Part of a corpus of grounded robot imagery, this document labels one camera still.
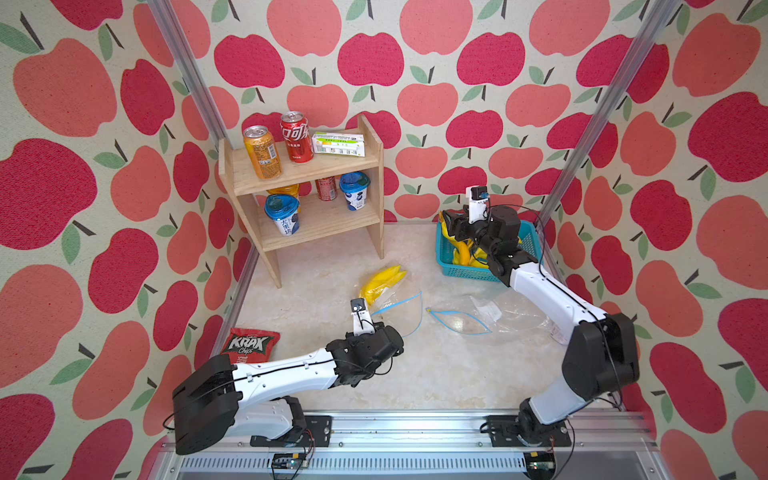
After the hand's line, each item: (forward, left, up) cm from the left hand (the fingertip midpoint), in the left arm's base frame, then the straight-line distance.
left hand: (380, 331), depth 81 cm
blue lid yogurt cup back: (+38, +8, +20) cm, 44 cm away
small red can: (+41, +17, +17) cm, 48 cm away
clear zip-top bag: (+12, -4, -3) cm, 13 cm away
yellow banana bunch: (+21, -2, -4) cm, 22 cm away
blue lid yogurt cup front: (+26, +27, +21) cm, 43 cm away
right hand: (+26, -22, +20) cm, 39 cm away
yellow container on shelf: (+35, +27, +21) cm, 49 cm away
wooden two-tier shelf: (+34, +20, +10) cm, 41 cm away
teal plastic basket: (+33, -53, -1) cm, 63 cm away
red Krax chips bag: (-1, +39, -8) cm, 40 cm away
